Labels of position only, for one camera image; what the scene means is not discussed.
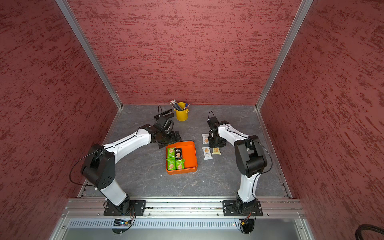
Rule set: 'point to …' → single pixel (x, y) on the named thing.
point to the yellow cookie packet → (216, 151)
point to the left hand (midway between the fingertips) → (174, 143)
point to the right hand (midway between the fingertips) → (215, 147)
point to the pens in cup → (174, 103)
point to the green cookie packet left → (171, 164)
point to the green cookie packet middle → (180, 164)
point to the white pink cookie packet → (205, 138)
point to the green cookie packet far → (171, 152)
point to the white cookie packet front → (207, 153)
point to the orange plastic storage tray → (188, 154)
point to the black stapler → (167, 114)
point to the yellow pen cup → (182, 115)
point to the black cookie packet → (178, 154)
